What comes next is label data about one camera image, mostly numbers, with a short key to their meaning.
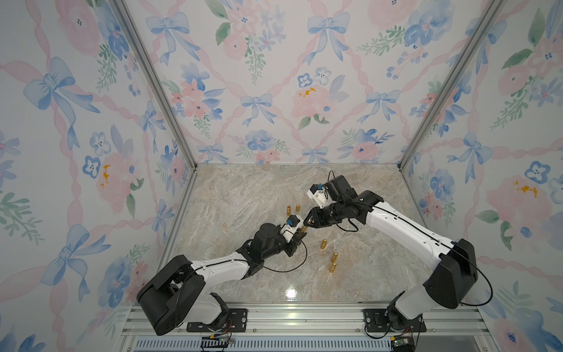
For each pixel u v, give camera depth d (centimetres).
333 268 82
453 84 86
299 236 79
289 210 99
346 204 61
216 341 73
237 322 74
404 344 73
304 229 78
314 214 69
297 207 100
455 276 42
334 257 88
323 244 88
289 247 72
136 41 75
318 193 73
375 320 73
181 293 43
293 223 69
